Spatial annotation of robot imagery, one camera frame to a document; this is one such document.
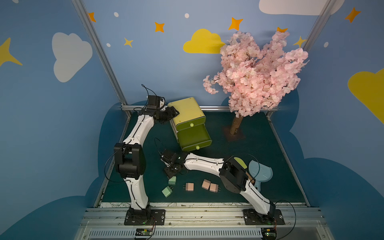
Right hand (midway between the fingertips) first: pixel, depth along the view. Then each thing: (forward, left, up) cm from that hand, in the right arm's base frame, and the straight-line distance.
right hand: (170, 170), depth 90 cm
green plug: (-7, -2, +1) cm, 7 cm away
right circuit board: (-28, -54, -4) cm, 61 cm away
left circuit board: (-31, +8, -2) cm, 32 cm away
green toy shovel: (+9, -44, -2) cm, 45 cm away
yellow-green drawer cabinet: (+34, -9, +20) cm, 40 cm away
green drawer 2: (+19, -14, +8) cm, 25 cm away
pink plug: (-9, -13, +1) cm, 16 cm away
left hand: (+29, -1, +21) cm, 35 cm away
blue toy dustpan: (+3, -56, -2) cm, 56 cm away
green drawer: (+23, -11, +18) cm, 32 cm away
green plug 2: (-13, -1, +1) cm, 13 cm away
